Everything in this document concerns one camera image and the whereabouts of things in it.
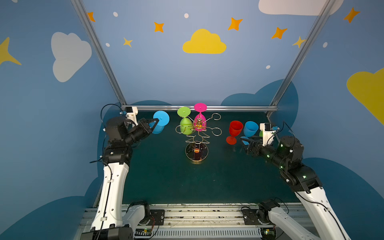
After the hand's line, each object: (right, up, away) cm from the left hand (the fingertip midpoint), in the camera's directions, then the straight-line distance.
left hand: (157, 118), depth 67 cm
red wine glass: (+43, -4, +26) cm, 51 cm away
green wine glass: (+12, -2, +19) cm, 23 cm away
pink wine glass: (+20, -1, +8) cm, 21 cm away
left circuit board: (-8, -56, +6) cm, 57 cm away
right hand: (+41, -8, -1) cm, 42 cm away
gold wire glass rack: (+19, -19, +31) cm, 41 cm away
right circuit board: (+54, -57, +6) cm, 79 cm away
